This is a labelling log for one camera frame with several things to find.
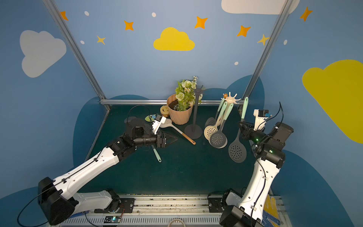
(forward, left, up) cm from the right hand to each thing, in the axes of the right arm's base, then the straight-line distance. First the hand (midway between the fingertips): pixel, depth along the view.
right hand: (242, 122), depth 68 cm
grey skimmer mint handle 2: (+3, +8, -21) cm, 22 cm away
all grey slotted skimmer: (+24, +74, -31) cm, 84 cm away
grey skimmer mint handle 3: (-10, +1, -10) cm, 14 cm away
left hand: (-9, +32, -3) cm, 33 cm away
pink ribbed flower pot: (+20, +34, -22) cm, 45 cm away
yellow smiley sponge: (+34, +47, -31) cm, 66 cm away
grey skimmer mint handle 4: (-4, +47, -33) cm, 58 cm away
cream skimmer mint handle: (+9, +13, -20) cm, 26 cm away
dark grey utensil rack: (+16, +22, -33) cm, 42 cm away
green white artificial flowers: (+28, +30, -7) cm, 41 cm away
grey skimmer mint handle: (+15, +11, -20) cm, 27 cm away
